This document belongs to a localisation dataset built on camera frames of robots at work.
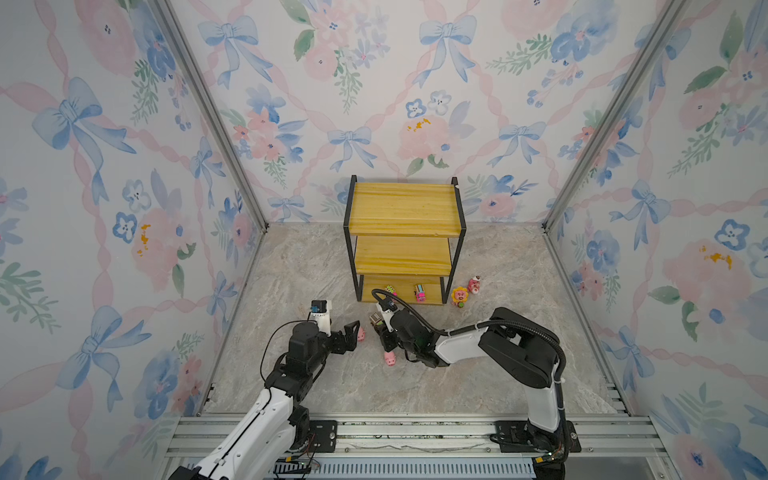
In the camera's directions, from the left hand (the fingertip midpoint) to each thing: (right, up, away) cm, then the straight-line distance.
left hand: (345, 320), depth 83 cm
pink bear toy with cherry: (+40, +9, +14) cm, 43 cm away
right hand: (+9, -3, +10) cm, 13 cm away
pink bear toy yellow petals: (+35, +5, +12) cm, 37 cm away
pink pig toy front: (+13, -11, +2) cm, 17 cm away
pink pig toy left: (+4, -6, +6) cm, 9 cm away
